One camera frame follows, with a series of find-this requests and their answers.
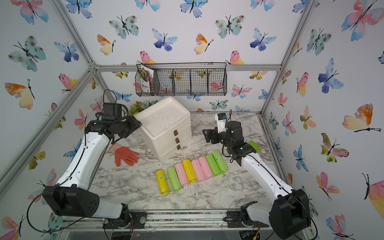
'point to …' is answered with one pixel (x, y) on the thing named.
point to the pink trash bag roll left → (181, 174)
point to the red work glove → (124, 153)
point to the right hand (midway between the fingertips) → (211, 127)
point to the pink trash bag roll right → (206, 170)
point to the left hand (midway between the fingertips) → (139, 123)
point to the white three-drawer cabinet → (166, 124)
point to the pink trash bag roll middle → (198, 170)
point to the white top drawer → (184, 129)
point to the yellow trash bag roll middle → (189, 171)
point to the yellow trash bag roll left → (162, 182)
